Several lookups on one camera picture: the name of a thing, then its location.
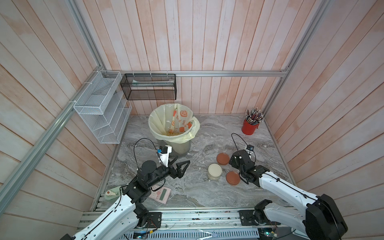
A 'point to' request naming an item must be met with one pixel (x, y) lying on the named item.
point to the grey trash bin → (178, 149)
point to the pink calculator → (161, 195)
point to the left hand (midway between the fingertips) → (183, 161)
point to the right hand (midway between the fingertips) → (237, 157)
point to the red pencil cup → (248, 129)
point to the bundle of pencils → (255, 117)
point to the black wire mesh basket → (149, 86)
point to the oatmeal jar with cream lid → (214, 171)
